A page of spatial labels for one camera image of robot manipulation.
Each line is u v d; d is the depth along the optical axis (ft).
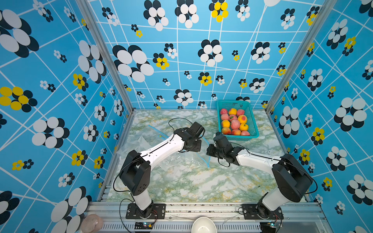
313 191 1.48
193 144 2.18
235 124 3.37
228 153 2.23
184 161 2.96
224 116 3.55
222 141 2.27
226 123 3.47
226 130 3.28
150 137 3.37
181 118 2.43
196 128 2.17
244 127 3.35
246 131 3.25
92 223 2.27
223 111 3.68
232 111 3.67
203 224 2.27
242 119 3.47
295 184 1.44
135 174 1.46
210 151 2.59
